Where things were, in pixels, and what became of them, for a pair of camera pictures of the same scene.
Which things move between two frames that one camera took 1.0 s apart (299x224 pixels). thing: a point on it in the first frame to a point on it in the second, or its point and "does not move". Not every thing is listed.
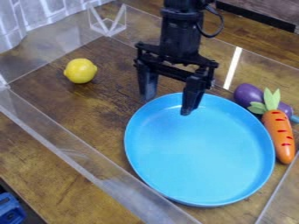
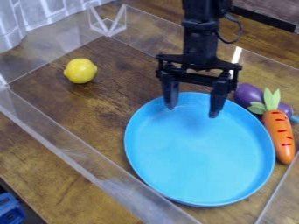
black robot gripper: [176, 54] to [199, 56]
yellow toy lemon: [80, 70] does not move
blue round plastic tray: [204, 159] does not move
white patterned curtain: [24, 15] does not move
